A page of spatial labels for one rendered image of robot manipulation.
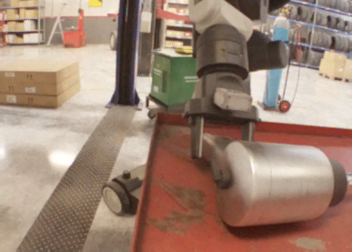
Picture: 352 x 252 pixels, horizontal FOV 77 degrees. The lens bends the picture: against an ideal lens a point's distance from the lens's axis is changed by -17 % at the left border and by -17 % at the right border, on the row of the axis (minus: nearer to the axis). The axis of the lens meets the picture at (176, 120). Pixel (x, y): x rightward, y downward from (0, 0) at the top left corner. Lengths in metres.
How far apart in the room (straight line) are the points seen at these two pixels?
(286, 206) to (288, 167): 0.04
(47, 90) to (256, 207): 3.16
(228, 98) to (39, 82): 3.09
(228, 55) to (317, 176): 0.23
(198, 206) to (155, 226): 0.07
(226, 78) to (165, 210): 0.21
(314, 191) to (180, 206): 0.16
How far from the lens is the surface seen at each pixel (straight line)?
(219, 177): 0.28
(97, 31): 11.07
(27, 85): 3.44
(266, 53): 0.99
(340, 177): 0.34
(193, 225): 0.31
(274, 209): 0.26
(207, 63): 0.41
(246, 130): 0.42
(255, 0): 1.02
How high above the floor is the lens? 1.06
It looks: 21 degrees down
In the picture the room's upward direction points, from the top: 5 degrees clockwise
